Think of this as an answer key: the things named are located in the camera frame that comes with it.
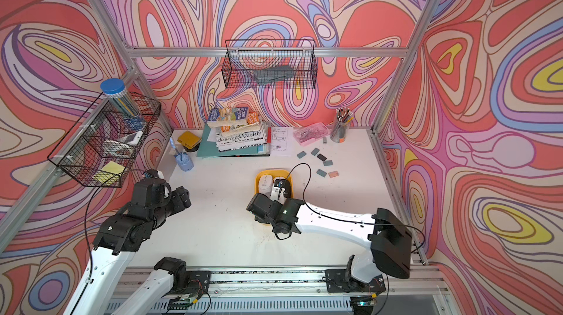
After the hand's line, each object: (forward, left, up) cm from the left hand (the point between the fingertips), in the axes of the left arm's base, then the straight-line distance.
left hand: (182, 195), depth 71 cm
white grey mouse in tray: (+14, -26, -16) cm, 34 cm away
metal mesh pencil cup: (+44, -62, -9) cm, 77 cm away
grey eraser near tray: (+23, -52, -21) cm, 60 cm away
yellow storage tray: (+22, -29, -20) cm, 42 cm away
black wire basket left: (+15, +29, +8) cm, 34 cm away
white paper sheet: (+43, -33, -21) cm, 58 cm away
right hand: (-2, -28, -12) cm, 31 cm away
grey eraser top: (+37, -50, -21) cm, 66 cm away
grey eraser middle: (+28, -55, -20) cm, 65 cm away
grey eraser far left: (+34, -42, -21) cm, 58 cm away
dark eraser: (+32, -53, -20) cm, 65 cm away
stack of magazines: (+41, -10, -9) cm, 43 cm away
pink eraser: (+23, -57, -21) cm, 65 cm away
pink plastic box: (+48, -47, -21) cm, 70 cm away
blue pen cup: (+25, +12, -15) cm, 31 cm away
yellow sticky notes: (+1, +18, +11) cm, 21 cm away
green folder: (+38, +5, -21) cm, 43 cm away
